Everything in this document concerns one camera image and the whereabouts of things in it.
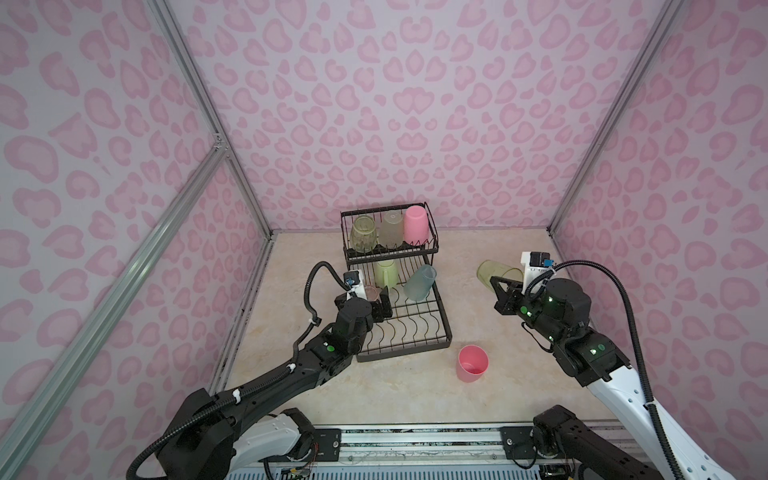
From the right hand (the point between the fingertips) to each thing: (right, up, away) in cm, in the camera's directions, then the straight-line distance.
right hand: (492, 278), depth 69 cm
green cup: (+1, +2, +9) cm, 9 cm away
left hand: (-28, -3, +10) cm, 30 cm away
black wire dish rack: (-16, -16, +22) cm, 32 cm away
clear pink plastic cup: (-28, -4, +2) cm, 28 cm away
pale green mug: (-25, 0, +24) cm, 35 cm away
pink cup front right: (0, -25, +16) cm, 30 cm away
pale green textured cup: (-24, +12, +18) cm, 32 cm away
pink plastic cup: (-16, +14, +16) cm, 27 cm away
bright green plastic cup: (-31, +11, +13) cm, 36 cm away
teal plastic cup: (-14, -4, +26) cm, 30 cm away
